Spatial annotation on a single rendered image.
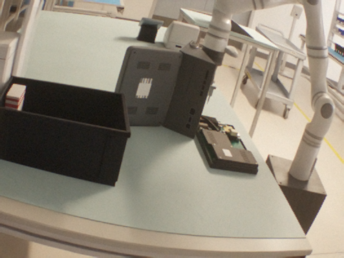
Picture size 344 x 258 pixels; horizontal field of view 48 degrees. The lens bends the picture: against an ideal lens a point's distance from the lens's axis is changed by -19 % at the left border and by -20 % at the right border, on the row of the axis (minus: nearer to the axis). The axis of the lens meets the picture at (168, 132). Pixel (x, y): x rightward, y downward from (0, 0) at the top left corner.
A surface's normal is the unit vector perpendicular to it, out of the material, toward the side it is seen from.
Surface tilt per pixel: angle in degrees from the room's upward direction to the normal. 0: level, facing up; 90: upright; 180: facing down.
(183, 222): 0
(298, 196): 90
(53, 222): 0
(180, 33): 90
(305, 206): 90
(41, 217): 0
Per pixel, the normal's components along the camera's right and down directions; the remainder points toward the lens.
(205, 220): 0.26, -0.88
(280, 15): 0.14, 0.43
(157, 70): 0.50, 0.47
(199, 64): -0.35, 0.29
